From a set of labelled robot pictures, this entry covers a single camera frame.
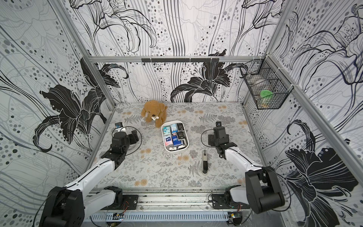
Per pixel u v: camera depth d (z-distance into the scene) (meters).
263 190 0.41
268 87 0.80
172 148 0.86
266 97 0.71
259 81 0.78
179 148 0.88
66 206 0.43
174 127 0.96
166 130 0.96
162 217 0.76
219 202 0.72
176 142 0.90
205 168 0.81
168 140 0.91
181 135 0.92
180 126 0.96
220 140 0.67
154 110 0.93
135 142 0.78
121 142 0.64
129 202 0.73
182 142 0.92
